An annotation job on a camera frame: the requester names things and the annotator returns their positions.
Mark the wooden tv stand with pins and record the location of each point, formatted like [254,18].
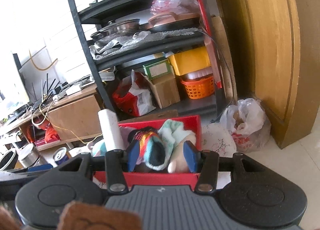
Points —
[74,118]

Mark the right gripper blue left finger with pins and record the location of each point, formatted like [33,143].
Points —
[116,163]

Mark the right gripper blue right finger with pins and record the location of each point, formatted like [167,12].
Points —
[205,163]

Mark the blue drink can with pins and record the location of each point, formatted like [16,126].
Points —
[61,155]

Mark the black metal shelving rack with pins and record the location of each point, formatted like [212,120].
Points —
[164,41]

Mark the white plastic bag on floor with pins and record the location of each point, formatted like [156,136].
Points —
[248,125]

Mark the white sponge block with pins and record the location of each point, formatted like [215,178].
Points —
[110,129]

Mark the orange plastic basket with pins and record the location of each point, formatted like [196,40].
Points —
[199,88]

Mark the floral tablecloth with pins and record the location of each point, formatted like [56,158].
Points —
[216,138]

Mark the pink pan on shelf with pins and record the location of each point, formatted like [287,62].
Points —
[170,21]

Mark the television screen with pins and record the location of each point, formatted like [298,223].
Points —
[13,92]

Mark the steel pot on shelf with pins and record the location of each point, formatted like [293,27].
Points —
[116,27]

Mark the yellow trash bin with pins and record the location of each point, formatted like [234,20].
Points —
[9,160]

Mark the brown cardboard box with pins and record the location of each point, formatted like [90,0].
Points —
[164,90]

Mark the cream plush toy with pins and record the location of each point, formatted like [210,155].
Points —
[177,163]

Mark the striped knitted sock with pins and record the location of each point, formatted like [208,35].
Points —
[151,148]

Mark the teal plush toy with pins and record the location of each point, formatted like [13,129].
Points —
[99,149]

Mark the red white plastic bag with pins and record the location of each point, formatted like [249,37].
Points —
[133,96]

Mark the yellow box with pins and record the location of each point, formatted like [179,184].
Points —
[189,61]

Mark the green framed box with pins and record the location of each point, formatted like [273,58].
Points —
[157,69]

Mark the red cardboard box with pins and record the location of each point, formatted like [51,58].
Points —
[158,178]

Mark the purple knitted cloth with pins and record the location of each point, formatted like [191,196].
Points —
[127,134]

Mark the stainless steel canister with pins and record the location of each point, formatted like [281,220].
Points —
[28,156]

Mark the wooden cabinet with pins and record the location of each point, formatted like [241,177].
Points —
[275,50]

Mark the white mint towel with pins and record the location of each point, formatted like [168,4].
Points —
[172,133]

